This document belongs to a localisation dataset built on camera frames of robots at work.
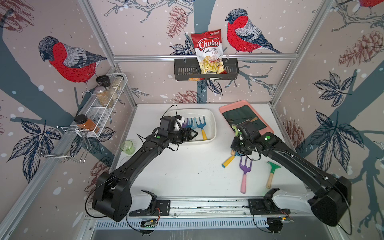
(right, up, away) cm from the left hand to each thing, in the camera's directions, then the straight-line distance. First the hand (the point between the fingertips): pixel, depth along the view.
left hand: (196, 132), depth 79 cm
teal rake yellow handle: (+20, -19, +11) cm, 29 cm away
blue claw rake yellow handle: (+4, +1, +28) cm, 28 cm away
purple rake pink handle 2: (+29, -23, +8) cm, 38 cm away
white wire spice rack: (-50, +10, -4) cm, 52 cm away
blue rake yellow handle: (-6, +2, +28) cm, 29 cm away
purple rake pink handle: (-8, +2, +28) cm, 29 cm away
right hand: (+18, -7, 0) cm, 19 cm away
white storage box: (+10, 0, +26) cm, 28 cm away
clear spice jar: (-47, +28, +7) cm, 55 cm away
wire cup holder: (-52, -3, -20) cm, 56 cm away
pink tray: (+39, +19, +43) cm, 61 cm away
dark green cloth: (+33, +9, +34) cm, 49 cm away
